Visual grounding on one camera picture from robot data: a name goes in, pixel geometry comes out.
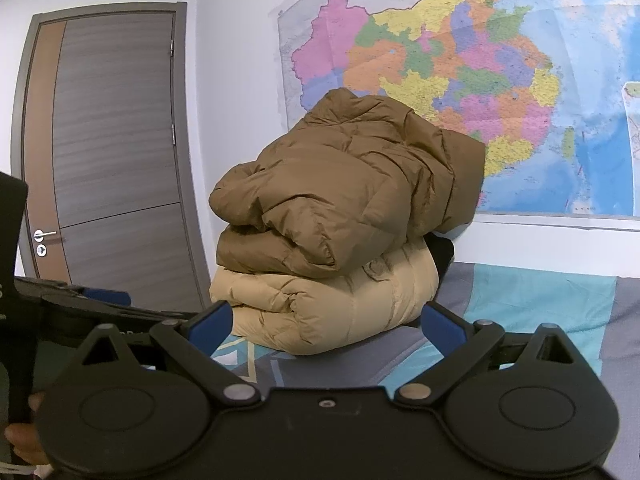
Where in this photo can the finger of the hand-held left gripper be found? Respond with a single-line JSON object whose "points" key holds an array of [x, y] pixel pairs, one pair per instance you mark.
{"points": [[125, 317], [107, 296]]}

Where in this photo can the silver door lock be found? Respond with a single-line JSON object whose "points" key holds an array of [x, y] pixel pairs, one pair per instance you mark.
{"points": [[42, 250]]}

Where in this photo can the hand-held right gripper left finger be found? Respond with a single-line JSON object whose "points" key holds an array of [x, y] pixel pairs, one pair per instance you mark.
{"points": [[212, 327]]}

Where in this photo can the brown puffer jacket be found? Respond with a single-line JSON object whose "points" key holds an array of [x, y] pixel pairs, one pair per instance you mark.
{"points": [[350, 185]]}

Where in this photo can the beige puffer jacket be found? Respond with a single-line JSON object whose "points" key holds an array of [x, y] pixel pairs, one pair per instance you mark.
{"points": [[325, 305]]}

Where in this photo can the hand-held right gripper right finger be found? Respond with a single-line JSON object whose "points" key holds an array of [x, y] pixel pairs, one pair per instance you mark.
{"points": [[444, 330]]}

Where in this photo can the colourful wall map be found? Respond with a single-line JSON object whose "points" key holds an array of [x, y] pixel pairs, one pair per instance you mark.
{"points": [[475, 85]]}

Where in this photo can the grey wooden door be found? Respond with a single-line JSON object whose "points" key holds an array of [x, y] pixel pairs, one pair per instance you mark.
{"points": [[120, 135]]}

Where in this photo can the person's left hand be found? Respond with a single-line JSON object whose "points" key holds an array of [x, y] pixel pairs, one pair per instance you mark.
{"points": [[25, 440]]}

